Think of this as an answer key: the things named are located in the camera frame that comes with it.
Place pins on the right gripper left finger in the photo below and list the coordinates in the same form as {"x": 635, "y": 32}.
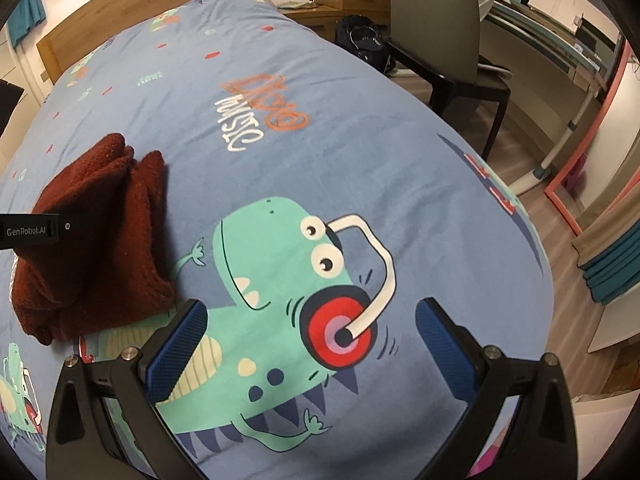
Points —
{"x": 82, "y": 440}

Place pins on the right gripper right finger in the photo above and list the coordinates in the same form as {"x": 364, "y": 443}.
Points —
{"x": 540, "y": 438}

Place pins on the dark red knitted sweater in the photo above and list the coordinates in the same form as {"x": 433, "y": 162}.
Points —
{"x": 109, "y": 268}

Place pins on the wooden headboard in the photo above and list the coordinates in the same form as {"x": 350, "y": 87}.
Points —
{"x": 91, "y": 25}

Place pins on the blue dinosaur print bedspread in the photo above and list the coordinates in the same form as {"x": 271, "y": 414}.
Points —
{"x": 311, "y": 204}

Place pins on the pink framed mirror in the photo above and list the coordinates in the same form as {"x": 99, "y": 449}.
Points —
{"x": 602, "y": 167}

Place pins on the black backpack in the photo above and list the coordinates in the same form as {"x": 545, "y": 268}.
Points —
{"x": 359, "y": 36}

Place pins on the white desk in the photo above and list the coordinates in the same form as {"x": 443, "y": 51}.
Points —
{"x": 555, "y": 83}

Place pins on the grey office chair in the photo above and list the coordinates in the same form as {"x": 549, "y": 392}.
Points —
{"x": 439, "y": 40}

